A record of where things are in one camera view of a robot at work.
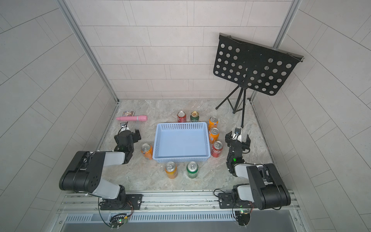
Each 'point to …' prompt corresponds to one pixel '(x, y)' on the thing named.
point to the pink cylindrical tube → (141, 118)
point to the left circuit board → (118, 220)
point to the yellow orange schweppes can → (171, 169)
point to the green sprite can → (192, 169)
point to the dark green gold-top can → (194, 116)
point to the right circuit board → (243, 217)
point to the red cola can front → (216, 150)
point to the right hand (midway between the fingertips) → (239, 131)
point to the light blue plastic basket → (181, 141)
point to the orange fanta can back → (213, 122)
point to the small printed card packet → (128, 113)
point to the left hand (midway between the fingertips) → (131, 128)
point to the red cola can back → (181, 117)
